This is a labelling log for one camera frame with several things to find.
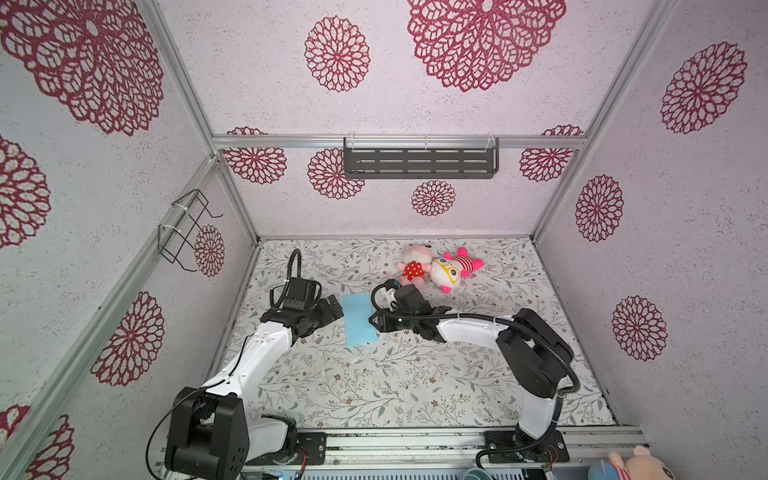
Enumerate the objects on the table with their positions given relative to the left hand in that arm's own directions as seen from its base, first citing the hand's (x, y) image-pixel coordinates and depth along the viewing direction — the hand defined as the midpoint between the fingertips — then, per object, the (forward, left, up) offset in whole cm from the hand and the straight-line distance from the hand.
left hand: (329, 318), depth 87 cm
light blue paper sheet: (+11, -7, -12) cm, 18 cm away
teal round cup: (-38, -36, -4) cm, 52 cm away
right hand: (+2, -12, -2) cm, 13 cm away
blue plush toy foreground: (-38, -63, -2) cm, 73 cm away
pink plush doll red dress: (+23, -28, -4) cm, 36 cm away
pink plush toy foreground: (-37, -72, -3) cm, 81 cm away
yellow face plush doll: (+18, -37, -2) cm, 42 cm away
